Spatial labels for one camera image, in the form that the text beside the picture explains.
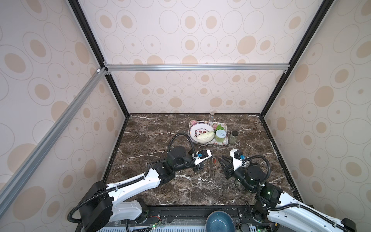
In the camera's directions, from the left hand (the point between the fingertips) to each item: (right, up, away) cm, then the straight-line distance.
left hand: (214, 157), depth 68 cm
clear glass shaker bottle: (+6, +23, +44) cm, 50 cm away
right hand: (+7, 0, +5) cm, 8 cm away
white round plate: (-4, +14, +42) cm, 44 cm away
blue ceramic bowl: (+3, -33, +4) cm, 33 cm away
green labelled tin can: (+10, +9, +32) cm, 35 cm away
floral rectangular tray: (-10, +18, +47) cm, 51 cm away
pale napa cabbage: (0, +8, +32) cm, 33 cm away
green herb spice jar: (+19, +6, +32) cm, 37 cm away
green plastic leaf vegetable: (+9, +14, +33) cm, 37 cm away
